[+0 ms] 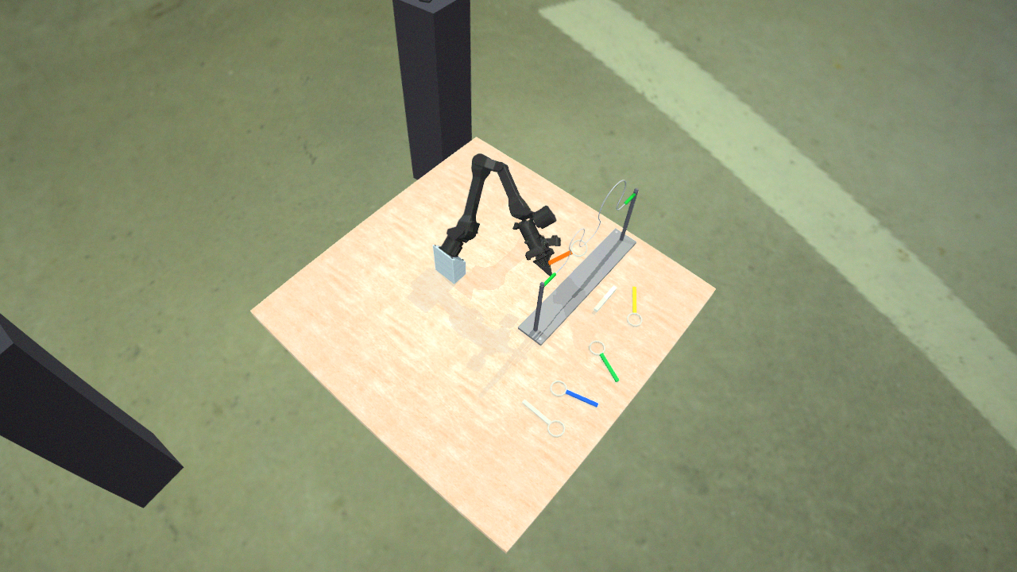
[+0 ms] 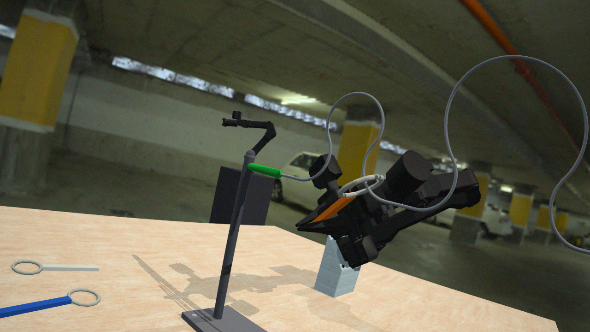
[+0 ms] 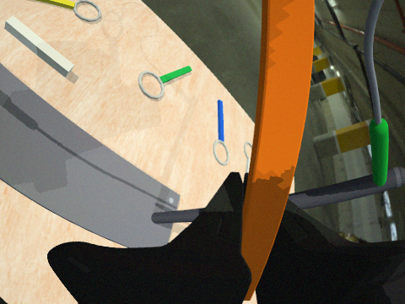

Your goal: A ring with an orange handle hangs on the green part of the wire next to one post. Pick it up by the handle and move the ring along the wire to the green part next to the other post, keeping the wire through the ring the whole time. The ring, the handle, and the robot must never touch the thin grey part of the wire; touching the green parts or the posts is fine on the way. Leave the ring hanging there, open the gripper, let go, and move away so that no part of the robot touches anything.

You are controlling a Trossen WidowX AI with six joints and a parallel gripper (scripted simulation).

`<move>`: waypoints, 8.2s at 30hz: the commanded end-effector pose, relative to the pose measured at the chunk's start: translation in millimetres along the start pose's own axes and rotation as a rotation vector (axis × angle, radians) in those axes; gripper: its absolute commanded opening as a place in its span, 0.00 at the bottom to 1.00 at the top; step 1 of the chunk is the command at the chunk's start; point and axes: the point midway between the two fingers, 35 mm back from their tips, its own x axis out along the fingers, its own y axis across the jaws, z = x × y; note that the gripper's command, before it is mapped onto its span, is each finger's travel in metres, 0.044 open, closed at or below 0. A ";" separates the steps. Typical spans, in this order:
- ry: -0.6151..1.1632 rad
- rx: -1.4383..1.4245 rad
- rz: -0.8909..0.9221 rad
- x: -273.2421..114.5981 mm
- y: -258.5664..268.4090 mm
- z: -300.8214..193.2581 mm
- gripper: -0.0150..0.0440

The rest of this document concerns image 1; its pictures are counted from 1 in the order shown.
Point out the white loop with orange handle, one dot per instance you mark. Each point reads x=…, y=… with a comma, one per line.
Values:
x=568, y=253

